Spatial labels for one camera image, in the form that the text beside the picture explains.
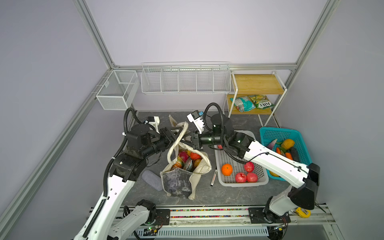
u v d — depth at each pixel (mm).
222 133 500
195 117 569
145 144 475
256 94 1074
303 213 737
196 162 808
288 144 938
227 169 844
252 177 808
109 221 396
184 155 866
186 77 969
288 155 921
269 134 991
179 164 789
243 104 990
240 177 808
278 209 598
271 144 988
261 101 1006
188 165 737
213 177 860
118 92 967
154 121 588
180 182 680
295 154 900
